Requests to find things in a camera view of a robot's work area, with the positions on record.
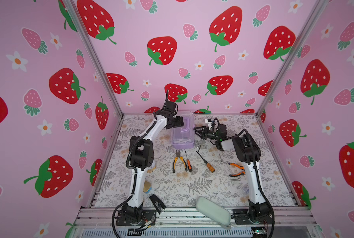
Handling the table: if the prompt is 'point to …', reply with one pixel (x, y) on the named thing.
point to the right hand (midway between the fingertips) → (194, 131)
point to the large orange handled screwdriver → (209, 166)
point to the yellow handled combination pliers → (178, 153)
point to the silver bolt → (236, 179)
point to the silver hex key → (198, 143)
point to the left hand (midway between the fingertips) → (180, 123)
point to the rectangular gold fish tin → (147, 187)
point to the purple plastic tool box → (182, 137)
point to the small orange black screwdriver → (189, 167)
